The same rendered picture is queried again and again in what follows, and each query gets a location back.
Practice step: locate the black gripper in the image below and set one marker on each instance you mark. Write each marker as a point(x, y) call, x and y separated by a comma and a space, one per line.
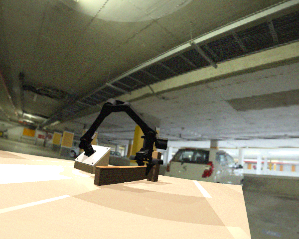
point(151, 161)

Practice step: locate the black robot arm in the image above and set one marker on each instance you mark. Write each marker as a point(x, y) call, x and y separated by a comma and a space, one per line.
point(111, 105)

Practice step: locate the brown wooden post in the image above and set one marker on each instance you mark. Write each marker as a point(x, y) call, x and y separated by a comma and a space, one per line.
point(155, 167)

